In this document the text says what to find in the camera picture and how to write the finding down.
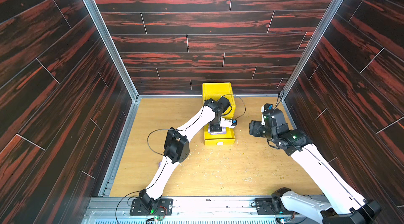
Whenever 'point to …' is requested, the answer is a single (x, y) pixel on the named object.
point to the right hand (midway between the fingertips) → (260, 123)
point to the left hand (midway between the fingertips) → (217, 127)
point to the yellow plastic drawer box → (214, 91)
